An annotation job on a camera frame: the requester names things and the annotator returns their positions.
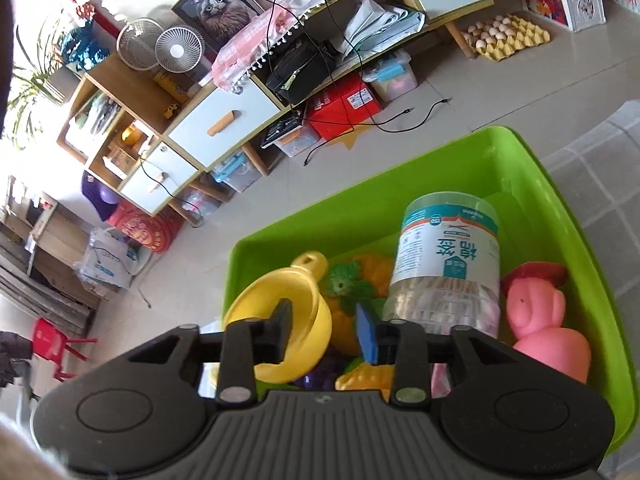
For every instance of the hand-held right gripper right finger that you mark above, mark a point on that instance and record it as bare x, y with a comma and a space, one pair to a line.
367, 335

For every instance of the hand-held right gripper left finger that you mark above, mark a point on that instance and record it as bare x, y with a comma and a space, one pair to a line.
280, 332

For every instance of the yellow toy pot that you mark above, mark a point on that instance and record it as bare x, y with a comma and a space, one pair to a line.
300, 300

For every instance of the yellow toy corn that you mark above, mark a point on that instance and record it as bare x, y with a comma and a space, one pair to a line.
365, 380

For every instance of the purple toy grapes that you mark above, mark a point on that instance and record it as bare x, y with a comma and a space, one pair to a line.
320, 372

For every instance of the orange toy pumpkin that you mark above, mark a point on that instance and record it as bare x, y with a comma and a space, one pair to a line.
370, 270

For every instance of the pink clear capsule ball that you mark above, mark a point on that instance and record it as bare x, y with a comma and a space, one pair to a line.
442, 380

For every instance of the clear cotton swab jar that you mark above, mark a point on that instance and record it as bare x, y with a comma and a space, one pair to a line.
445, 260

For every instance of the pink rubber animal toy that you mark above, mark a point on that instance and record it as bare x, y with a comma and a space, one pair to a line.
545, 320

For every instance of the green plastic bin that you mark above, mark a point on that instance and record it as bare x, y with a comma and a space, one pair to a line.
450, 170

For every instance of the small clear storage box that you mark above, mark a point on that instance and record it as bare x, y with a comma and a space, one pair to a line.
200, 205

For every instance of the blue lid storage box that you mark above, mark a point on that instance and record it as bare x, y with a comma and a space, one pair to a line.
237, 172

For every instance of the white plastic bag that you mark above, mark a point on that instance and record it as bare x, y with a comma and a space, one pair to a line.
110, 260

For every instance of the red plastic stool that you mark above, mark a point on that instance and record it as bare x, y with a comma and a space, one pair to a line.
55, 345

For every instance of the red cardboard box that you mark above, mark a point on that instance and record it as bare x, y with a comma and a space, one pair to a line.
345, 105

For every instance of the wooden bookshelf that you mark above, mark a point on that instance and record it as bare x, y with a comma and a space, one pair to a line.
45, 260

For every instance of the small yellow toy car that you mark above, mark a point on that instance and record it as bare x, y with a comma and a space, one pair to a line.
171, 111

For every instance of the black bag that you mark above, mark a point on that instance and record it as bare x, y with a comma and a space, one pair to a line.
300, 70

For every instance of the yellow tin box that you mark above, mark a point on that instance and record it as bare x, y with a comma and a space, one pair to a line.
170, 85

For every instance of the grey checked tablecloth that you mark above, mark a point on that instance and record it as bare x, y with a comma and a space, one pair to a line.
600, 185

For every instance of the wooden TV cabinet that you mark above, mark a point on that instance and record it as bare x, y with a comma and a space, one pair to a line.
145, 90

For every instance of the pink tasselled cloth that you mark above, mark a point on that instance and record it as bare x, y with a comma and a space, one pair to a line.
240, 50

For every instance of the stack of documents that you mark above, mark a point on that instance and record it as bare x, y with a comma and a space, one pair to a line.
95, 115

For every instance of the white desk fan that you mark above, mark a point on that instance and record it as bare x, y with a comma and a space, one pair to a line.
180, 49

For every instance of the pile of folded papers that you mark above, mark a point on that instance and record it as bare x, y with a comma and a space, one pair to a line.
385, 25

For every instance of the white fan grille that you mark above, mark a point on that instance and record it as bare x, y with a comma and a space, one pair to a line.
137, 45

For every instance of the yellow egg tray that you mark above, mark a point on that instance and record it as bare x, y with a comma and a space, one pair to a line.
505, 37

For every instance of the framed cat picture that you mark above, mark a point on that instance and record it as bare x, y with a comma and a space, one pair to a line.
217, 7

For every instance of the blue glittery ornament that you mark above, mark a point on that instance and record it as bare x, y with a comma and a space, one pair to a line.
85, 47

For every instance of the potted green plant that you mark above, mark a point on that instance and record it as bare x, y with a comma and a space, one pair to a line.
35, 85

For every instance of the white plastic crate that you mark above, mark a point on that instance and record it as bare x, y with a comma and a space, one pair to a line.
565, 5

